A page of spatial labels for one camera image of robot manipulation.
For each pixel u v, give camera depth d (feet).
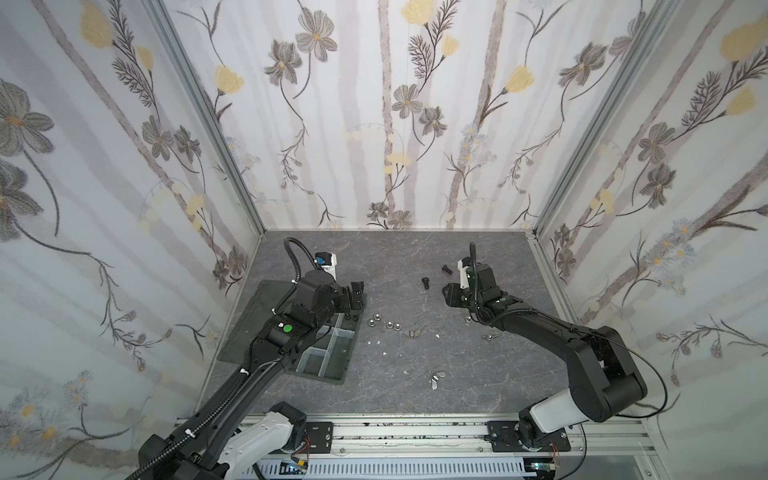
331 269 2.18
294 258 1.82
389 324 3.05
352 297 2.21
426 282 3.42
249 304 3.24
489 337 2.97
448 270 3.52
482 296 2.30
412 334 3.00
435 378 2.72
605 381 1.45
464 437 2.49
